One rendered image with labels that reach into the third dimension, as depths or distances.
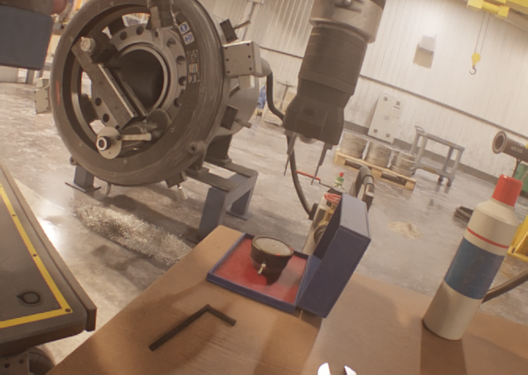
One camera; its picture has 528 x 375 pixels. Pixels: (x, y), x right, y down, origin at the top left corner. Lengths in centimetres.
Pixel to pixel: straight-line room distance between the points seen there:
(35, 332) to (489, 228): 61
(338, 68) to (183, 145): 79
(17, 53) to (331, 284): 41
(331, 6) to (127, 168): 98
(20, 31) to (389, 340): 53
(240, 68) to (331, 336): 87
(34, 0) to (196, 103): 79
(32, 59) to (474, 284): 57
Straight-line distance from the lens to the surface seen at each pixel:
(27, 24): 41
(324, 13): 45
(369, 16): 45
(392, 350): 45
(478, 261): 48
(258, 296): 43
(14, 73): 531
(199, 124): 114
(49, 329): 56
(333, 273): 40
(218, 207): 152
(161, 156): 120
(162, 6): 105
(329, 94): 45
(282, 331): 40
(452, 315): 51
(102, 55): 128
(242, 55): 113
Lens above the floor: 70
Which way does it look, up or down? 13 degrees down
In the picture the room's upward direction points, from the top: 17 degrees clockwise
